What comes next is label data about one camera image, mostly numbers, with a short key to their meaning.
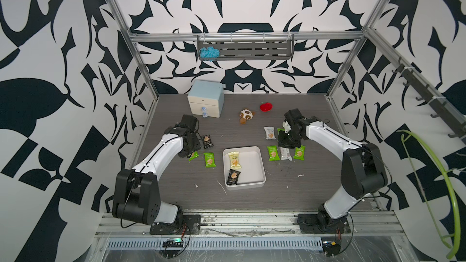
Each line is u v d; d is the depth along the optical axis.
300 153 0.94
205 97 0.99
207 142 0.96
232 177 0.84
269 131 1.02
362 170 0.46
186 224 0.74
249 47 0.94
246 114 1.07
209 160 0.91
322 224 0.66
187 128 0.64
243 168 0.90
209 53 0.92
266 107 1.12
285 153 0.93
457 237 0.49
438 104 0.58
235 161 0.90
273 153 0.94
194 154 0.85
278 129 1.01
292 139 0.76
